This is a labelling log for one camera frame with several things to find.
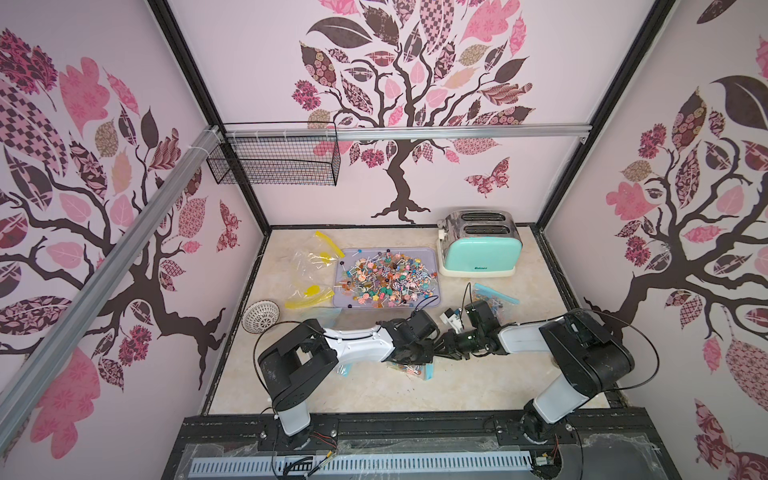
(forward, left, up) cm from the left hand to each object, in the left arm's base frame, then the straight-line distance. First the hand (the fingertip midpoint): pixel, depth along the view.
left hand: (429, 363), depth 84 cm
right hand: (+4, -1, 0) cm, 4 cm away
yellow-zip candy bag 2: (+20, +38, +5) cm, 43 cm away
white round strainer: (+15, +53, +2) cm, 55 cm away
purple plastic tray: (+41, -3, 0) cm, 41 cm away
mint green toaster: (+32, -17, +16) cm, 40 cm away
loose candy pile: (+28, +13, +3) cm, 31 cm away
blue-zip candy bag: (-2, +2, 0) cm, 2 cm away
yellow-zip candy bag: (+37, +39, +2) cm, 54 cm away
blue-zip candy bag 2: (+20, -26, -1) cm, 33 cm away
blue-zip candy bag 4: (-2, +24, +2) cm, 24 cm away
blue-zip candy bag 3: (+15, +32, +3) cm, 35 cm away
